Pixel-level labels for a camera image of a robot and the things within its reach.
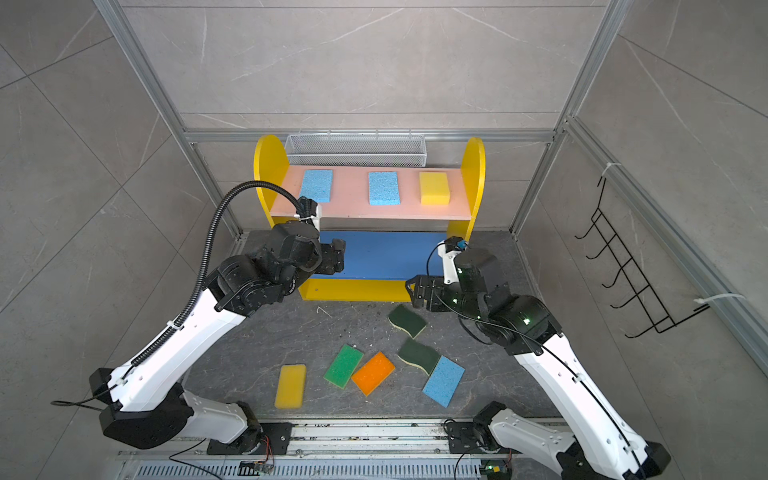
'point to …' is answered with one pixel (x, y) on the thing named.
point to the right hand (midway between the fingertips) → (421, 282)
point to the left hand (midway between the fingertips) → (330, 237)
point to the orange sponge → (372, 375)
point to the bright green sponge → (343, 367)
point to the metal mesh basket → (355, 150)
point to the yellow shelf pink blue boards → (395, 221)
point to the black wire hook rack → (660, 320)
